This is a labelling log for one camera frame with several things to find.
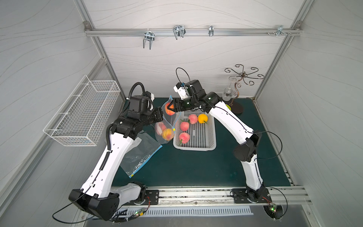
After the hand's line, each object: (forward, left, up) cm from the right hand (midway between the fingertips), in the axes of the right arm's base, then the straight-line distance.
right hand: (171, 105), depth 75 cm
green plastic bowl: (+25, -40, -27) cm, 55 cm away
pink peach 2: (-6, +7, -12) cm, 15 cm away
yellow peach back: (+10, -19, -23) cm, 32 cm away
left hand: (-7, +3, +2) cm, 7 cm away
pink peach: (-5, -7, -24) cm, 26 cm away
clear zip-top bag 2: (-15, +21, -28) cm, 38 cm away
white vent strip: (-46, +18, -30) cm, 58 cm away
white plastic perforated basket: (+4, -14, -31) cm, 34 cm away
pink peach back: (+10, -13, -24) cm, 29 cm away
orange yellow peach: (-9, +2, -15) cm, 18 cm away
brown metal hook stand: (+26, -48, -29) cm, 61 cm away
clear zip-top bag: (-8, 0, -3) cm, 9 cm away
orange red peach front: (-4, 0, -1) cm, 4 cm away
